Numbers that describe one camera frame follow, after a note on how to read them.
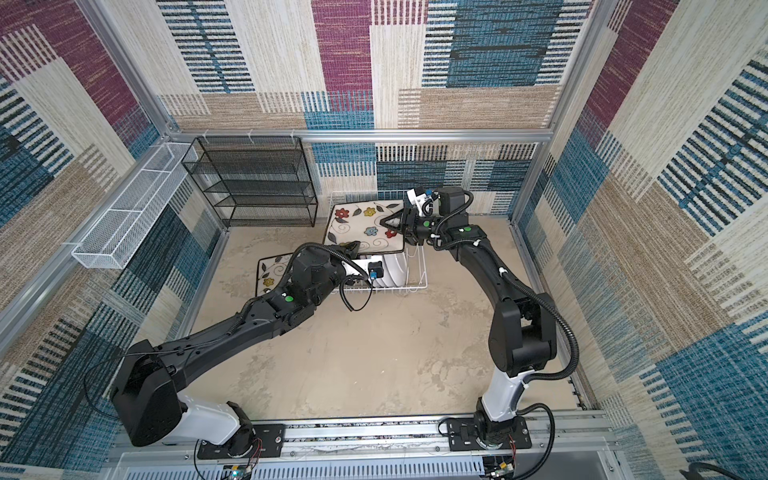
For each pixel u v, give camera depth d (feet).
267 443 2.40
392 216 2.51
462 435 2.39
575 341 1.34
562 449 2.46
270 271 3.45
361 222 2.72
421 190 2.56
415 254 2.35
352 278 2.17
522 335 1.55
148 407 1.32
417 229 2.42
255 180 3.59
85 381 2.25
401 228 2.39
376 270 2.15
